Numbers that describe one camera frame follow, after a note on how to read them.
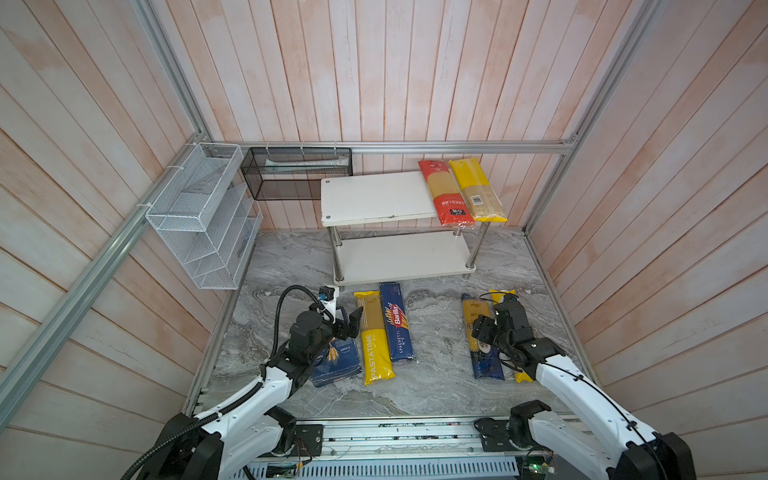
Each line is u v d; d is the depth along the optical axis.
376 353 0.86
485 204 0.76
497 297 0.72
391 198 0.81
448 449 0.73
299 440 0.73
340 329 0.73
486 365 0.86
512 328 0.64
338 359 0.81
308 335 0.61
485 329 0.77
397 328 0.90
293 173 1.04
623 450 0.41
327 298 0.69
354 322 0.74
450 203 0.75
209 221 0.71
